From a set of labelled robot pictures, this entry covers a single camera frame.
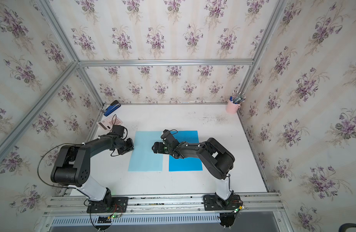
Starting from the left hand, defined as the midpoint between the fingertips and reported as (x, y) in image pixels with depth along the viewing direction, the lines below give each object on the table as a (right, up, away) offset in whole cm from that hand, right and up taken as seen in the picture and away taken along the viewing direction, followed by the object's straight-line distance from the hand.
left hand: (134, 148), depth 94 cm
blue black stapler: (-23, +29, +21) cm, 43 cm away
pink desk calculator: (-23, +16, +10) cm, 30 cm away
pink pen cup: (+71, +28, +14) cm, 77 cm away
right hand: (+17, 0, -3) cm, 17 cm away
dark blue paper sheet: (+35, -8, -6) cm, 36 cm away
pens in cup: (+75, +36, +17) cm, 85 cm away
